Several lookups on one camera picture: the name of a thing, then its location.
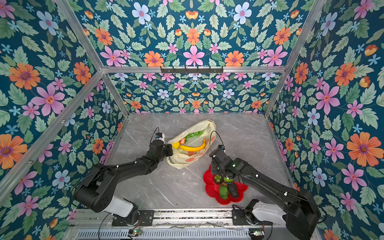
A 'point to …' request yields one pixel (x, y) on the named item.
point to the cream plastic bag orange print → (181, 159)
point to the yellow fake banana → (192, 149)
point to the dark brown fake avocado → (233, 189)
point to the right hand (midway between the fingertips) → (213, 166)
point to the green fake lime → (226, 179)
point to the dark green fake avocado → (223, 192)
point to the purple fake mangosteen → (218, 179)
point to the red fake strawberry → (182, 141)
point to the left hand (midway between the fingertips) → (173, 141)
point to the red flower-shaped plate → (213, 189)
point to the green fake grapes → (196, 134)
